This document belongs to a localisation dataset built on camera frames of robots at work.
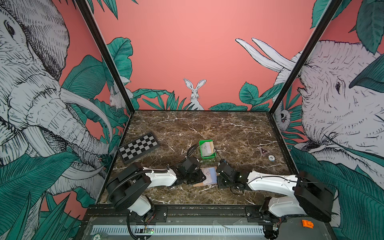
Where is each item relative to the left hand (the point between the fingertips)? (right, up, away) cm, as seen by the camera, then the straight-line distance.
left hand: (207, 177), depth 84 cm
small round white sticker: (+43, +8, +12) cm, 45 cm away
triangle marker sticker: (+39, +12, +14) cm, 43 cm away
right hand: (+5, -3, 0) cm, 6 cm away
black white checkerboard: (-47, +14, +9) cm, 50 cm away
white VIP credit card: (0, +2, +4) cm, 5 cm away
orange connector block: (+47, -18, -14) cm, 52 cm away
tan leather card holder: (+3, +1, +2) cm, 4 cm away
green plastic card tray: (-3, +18, +15) cm, 24 cm away
